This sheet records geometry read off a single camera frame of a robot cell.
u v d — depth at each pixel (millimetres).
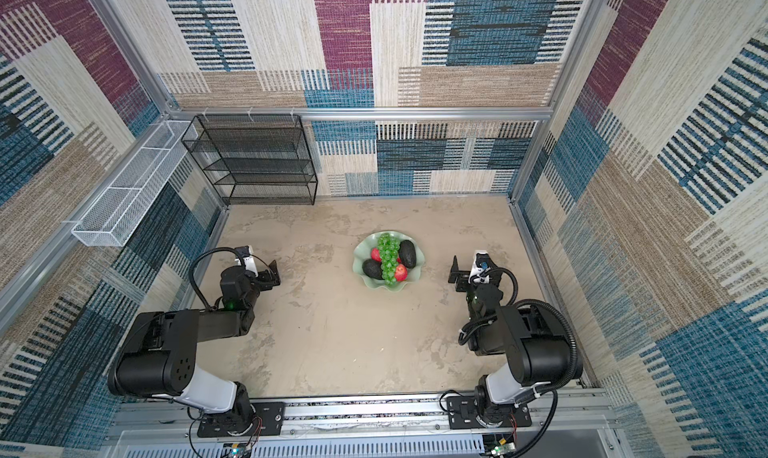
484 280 760
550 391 490
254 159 1108
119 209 728
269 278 869
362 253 992
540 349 451
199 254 1083
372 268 940
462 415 729
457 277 830
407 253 945
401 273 939
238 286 720
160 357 458
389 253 936
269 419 732
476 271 761
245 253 813
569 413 743
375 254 969
